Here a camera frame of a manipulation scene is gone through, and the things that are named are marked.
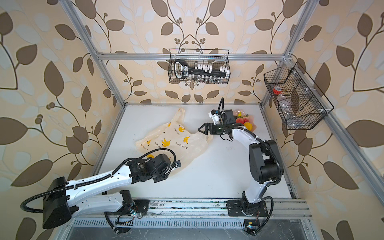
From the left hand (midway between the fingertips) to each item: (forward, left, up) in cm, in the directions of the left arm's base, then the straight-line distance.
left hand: (166, 167), depth 79 cm
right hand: (+22, -20, +4) cm, 30 cm away
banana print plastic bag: (+16, -3, +1) cm, 16 cm away
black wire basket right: (+25, -68, +26) cm, 77 cm away
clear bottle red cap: (+29, -63, +22) cm, 73 cm away
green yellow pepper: (+38, -44, +1) cm, 58 cm away
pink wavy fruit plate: (+37, -54, -3) cm, 65 cm away
